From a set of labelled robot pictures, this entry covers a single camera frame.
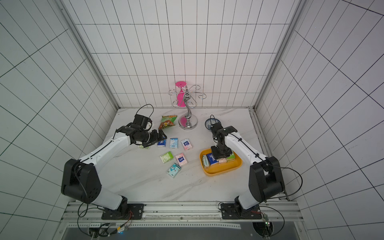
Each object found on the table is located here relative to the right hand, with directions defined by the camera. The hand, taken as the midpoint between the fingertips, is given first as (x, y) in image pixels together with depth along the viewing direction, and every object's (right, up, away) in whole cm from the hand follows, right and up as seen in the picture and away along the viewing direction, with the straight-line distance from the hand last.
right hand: (215, 156), depth 85 cm
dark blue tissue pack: (-1, -3, +3) cm, 4 cm away
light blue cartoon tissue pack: (-25, +6, +12) cm, 28 cm away
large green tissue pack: (-41, +6, -4) cm, 42 cm away
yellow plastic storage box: (+1, -8, +1) cm, 8 cm away
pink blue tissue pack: (-20, -3, +4) cm, 21 cm away
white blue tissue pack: (-17, +5, +10) cm, 21 cm away
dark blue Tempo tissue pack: (-33, +6, +10) cm, 35 cm away
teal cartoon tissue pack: (-24, -8, 0) cm, 25 cm away
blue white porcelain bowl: (-1, +19, +22) cm, 29 cm away
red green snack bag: (-31, +20, +20) cm, 42 cm away
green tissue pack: (+8, +1, -7) cm, 11 cm away
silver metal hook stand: (-17, +20, +26) cm, 36 cm away
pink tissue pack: (+5, -3, +3) cm, 7 cm away
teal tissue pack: (-5, -4, +1) cm, 7 cm away
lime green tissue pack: (-29, -2, +5) cm, 29 cm away
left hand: (-33, +8, +1) cm, 34 cm away
